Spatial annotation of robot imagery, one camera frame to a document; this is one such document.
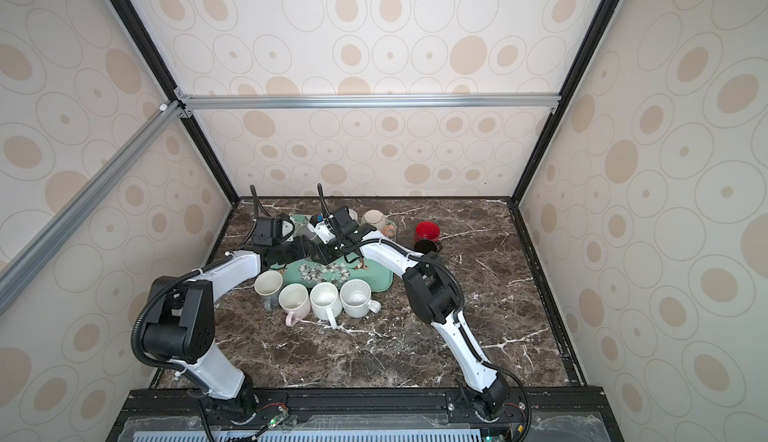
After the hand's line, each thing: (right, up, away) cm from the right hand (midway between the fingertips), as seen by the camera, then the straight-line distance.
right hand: (316, 255), depth 94 cm
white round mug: (+5, -12, -11) cm, 17 cm away
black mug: (+35, +3, +6) cm, 36 cm away
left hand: (+1, +5, -1) cm, 5 cm away
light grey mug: (-13, -8, -5) cm, 16 cm away
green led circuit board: (-3, -37, -23) cm, 43 cm away
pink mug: (-5, -13, -5) cm, 15 cm away
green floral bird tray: (-4, -6, +5) cm, 9 cm away
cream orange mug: (+19, +12, +8) cm, 24 cm away
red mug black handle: (+36, +8, +10) cm, 39 cm away
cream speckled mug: (+13, -13, -2) cm, 18 cm away
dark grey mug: (-2, +8, -7) cm, 11 cm away
